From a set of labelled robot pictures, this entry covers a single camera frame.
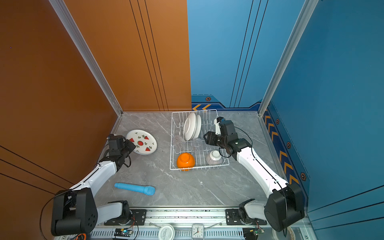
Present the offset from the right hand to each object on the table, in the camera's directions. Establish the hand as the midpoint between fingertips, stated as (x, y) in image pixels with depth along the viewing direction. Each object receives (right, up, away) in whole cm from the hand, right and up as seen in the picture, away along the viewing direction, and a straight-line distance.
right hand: (205, 136), depth 81 cm
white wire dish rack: (-10, -9, +16) cm, 21 cm away
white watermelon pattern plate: (-39, -5, +15) cm, 42 cm away
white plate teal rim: (-9, +5, +13) cm, 17 cm away
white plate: (-4, +6, +12) cm, 14 cm away
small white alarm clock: (-4, -43, -13) cm, 45 cm away
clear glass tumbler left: (-17, -4, +13) cm, 21 cm away
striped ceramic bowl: (+6, -13, +6) cm, 16 cm away
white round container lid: (-18, -40, -16) cm, 47 cm away
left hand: (-44, -3, +8) cm, 45 cm away
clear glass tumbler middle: (-5, -6, +15) cm, 17 cm away
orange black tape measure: (-57, -44, -15) cm, 73 cm away
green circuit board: (-40, -45, -10) cm, 61 cm away
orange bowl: (-11, -15, +4) cm, 19 cm away
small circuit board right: (+22, -45, -10) cm, 51 cm away
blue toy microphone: (-31, -28, -3) cm, 42 cm away
